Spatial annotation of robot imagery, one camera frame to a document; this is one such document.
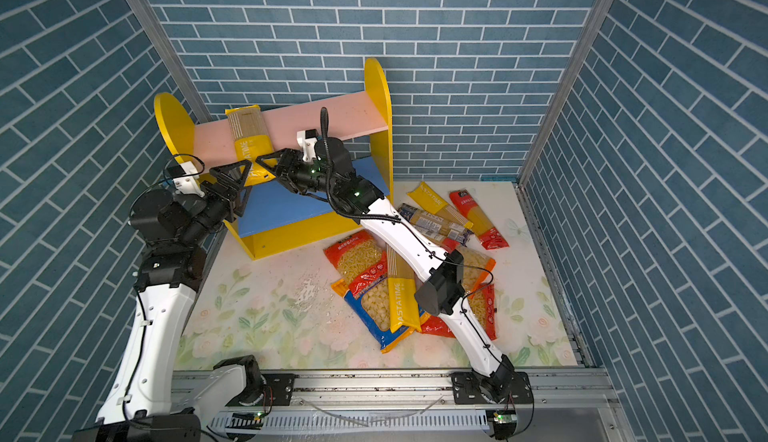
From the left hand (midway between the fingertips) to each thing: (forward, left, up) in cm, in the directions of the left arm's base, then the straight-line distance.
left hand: (254, 173), depth 63 cm
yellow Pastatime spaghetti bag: (-11, -33, -36) cm, 50 cm away
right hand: (+2, 0, +1) cm, 3 cm away
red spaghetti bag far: (+17, -61, -39) cm, 74 cm away
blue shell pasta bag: (-14, -24, -39) cm, 48 cm away
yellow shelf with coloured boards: (+12, +7, -31) cm, 33 cm away
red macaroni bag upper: (-1, -20, -36) cm, 41 cm away
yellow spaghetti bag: (+25, -48, -40) cm, 67 cm away
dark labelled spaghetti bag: (+10, -50, -38) cm, 64 cm away
